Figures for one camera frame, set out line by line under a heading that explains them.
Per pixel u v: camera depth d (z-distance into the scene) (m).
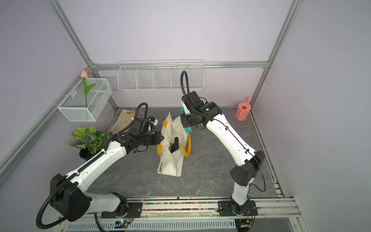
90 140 0.75
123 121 1.12
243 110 1.05
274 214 0.73
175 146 0.96
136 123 0.62
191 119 0.53
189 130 0.73
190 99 0.54
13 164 0.52
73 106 0.79
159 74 1.00
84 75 0.83
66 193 0.39
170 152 0.70
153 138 0.70
